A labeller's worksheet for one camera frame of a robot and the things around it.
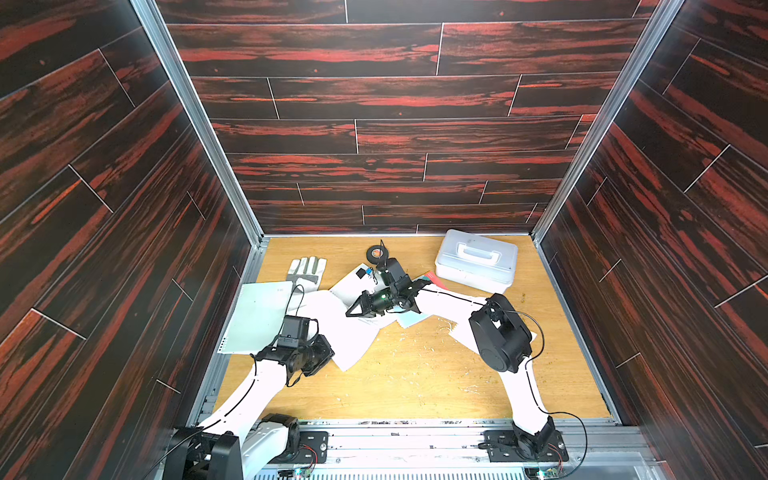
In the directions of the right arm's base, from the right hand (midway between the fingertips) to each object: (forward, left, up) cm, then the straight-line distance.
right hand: (349, 310), depth 89 cm
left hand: (-11, +2, -5) cm, 12 cm away
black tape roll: (+27, -5, -8) cm, 29 cm away
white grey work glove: (+19, +19, -8) cm, 29 cm away
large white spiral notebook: (-7, 0, -3) cm, 8 cm away
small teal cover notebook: (+2, -18, -7) cm, 19 cm away
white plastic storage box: (+20, -41, +1) cm, 45 cm away
